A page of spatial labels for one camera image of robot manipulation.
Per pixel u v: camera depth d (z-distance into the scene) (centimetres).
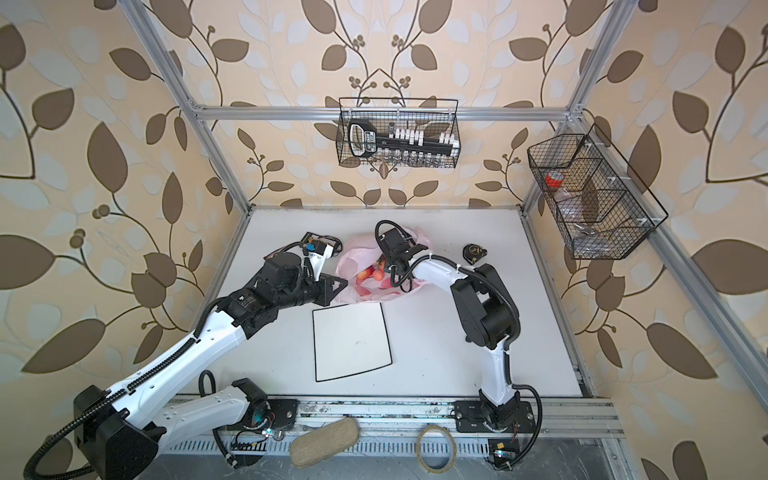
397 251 76
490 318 52
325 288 65
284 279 58
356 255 82
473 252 105
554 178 87
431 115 91
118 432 37
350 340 87
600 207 83
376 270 99
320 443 68
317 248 67
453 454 67
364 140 85
